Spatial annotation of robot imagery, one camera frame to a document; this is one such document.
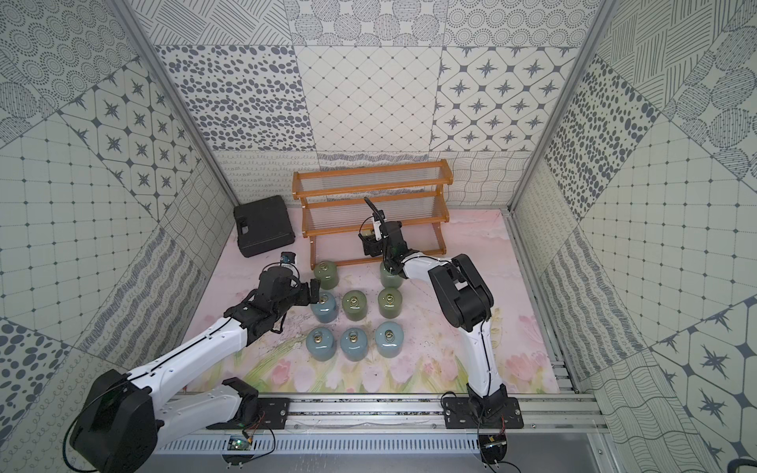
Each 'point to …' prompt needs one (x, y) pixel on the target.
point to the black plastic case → (263, 226)
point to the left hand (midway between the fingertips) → (312, 281)
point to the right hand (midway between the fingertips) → (375, 237)
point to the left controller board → (238, 442)
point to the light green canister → (370, 233)
